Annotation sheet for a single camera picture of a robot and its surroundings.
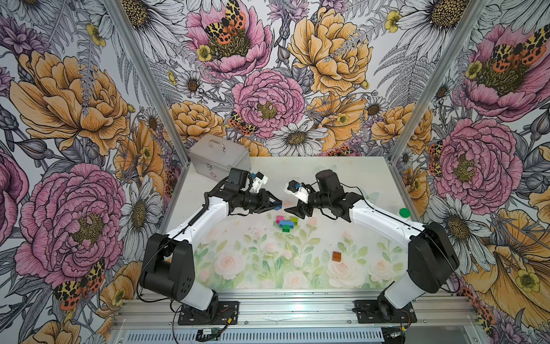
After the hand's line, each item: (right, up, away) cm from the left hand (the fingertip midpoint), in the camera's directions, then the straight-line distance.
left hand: (277, 209), depth 81 cm
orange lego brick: (+23, -19, +5) cm, 30 cm away
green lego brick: (+4, -10, +13) cm, 17 cm away
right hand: (+5, +2, +2) cm, 6 cm away
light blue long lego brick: (+4, -8, +14) cm, 16 cm away
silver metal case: (-30, +22, +22) cm, 43 cm away
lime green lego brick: (+7, -7, +15) cm, 18 cm away
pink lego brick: (0, -6, +16) cm, 17 cm away
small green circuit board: (-22, -38, -10) cm, 45 cm away
